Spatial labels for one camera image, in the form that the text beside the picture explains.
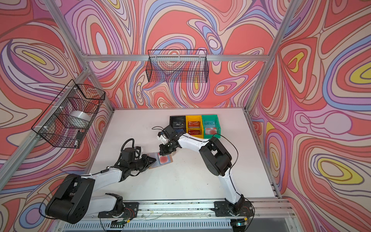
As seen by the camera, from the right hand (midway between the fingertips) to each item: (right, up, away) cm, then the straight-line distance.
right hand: (162, 155), depth 91 cm
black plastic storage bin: (+9, +21, +17) cm, 28 cm away
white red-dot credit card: (0, -2, 0) cm, 2 cm away
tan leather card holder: (-5, 0, +2) cm, 6 cm away
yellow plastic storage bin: (+21, +19, +16) cm, 33 cm away
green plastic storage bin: (+34, +18, +15) cm, 42 cm away
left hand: (-2, -1, -3) cm, 4 cm away
